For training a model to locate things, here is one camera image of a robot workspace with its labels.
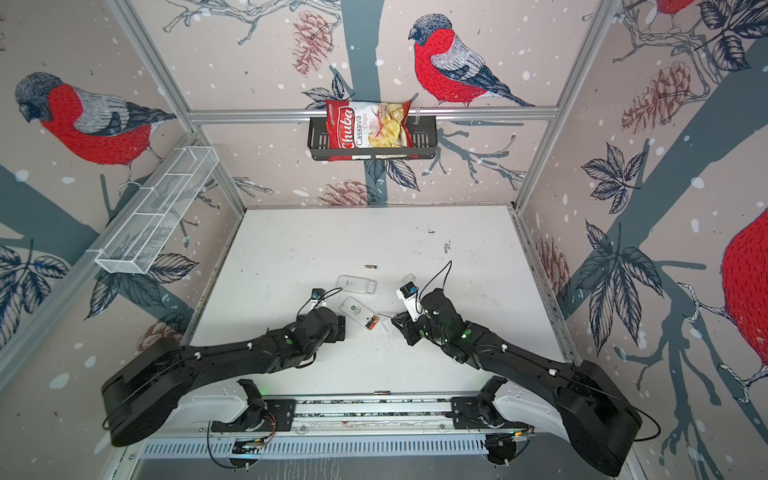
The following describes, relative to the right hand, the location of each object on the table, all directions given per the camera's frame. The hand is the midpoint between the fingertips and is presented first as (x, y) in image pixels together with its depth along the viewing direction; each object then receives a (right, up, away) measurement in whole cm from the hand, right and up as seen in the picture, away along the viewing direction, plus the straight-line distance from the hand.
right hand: (392, 324), depth 81 cm
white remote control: (-12, +8, +17) cm, 22 cm away
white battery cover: (+6, +10, +19) cm, 22 cm away
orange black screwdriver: (-2, +2, +4) cm, 5 cm away
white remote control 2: (-11, +1, +10) cm, 15 cm away
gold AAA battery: (-8, +14, +22) cm, 27 cm away
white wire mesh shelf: (-63, +22, -9) cm, 68 cm away
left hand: (-18, 0, +6) cm, 19 cm away
